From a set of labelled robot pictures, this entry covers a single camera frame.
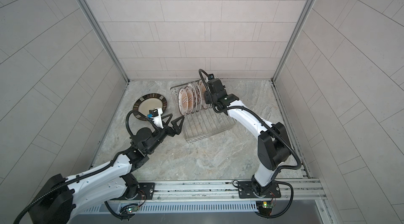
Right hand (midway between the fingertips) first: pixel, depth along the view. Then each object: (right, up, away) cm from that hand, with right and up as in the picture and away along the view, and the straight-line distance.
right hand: (208, 92), depth 87 cm
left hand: (-12, -11, -13) cm, 21 cm away
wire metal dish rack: (-6, -20, +5) cm, 21 cm away
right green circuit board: (+25, -50, -18) cm, 59 cm away
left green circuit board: (-31, -48, -22) cm, 62 cm away
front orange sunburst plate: (-16, -6, +9) cm, 19 cm away
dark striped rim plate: (-40, -7, +16) cm, 44 cm away
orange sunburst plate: (-10, -5, +5) cm, 12 cm away
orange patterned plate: (-3, +2, +10) cm, 10 cm away
